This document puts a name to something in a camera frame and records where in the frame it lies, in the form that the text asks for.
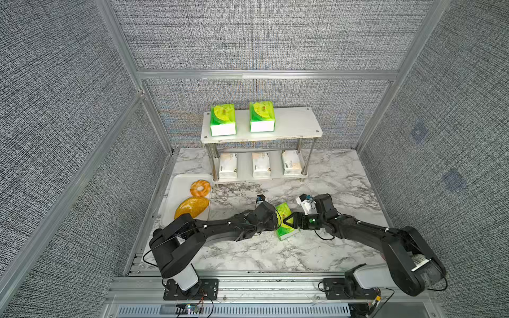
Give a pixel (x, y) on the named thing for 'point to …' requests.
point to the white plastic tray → (179, 190)
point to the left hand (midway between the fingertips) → (278, 221)
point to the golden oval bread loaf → (194, 205)
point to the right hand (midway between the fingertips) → (288, 217)
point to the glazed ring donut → (200, 188)
